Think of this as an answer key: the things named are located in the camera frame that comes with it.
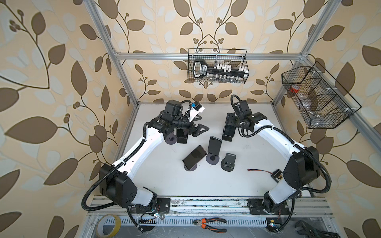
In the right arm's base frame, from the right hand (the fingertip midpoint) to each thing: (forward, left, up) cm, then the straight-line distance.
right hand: (231, 120), depth 88 cm
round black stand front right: (-22, +4, -13) cm, 26 cm away
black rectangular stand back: (-4, +1, -14) cm, 15 cm away
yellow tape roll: (-49, +67, -13) cm, 84 cm away
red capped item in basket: (+12, -38, +12) cm, 42 cm away
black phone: (-19, +23, -9) cm, 31 cm away
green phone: (-15, +12, -4) cm, 19 cm away
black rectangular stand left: (-3, +31, -16) cm, 35 cm away
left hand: (-10, +19, +13) cm, 25 cm away
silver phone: (-2, 0, -9) cm, 9 cm away
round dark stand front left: (-24, +24, -11) cm, 36 cm away
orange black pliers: (-49, +20, -17) cm, 55 cm away
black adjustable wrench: (-54, -29, -17) cm, 63 cm away
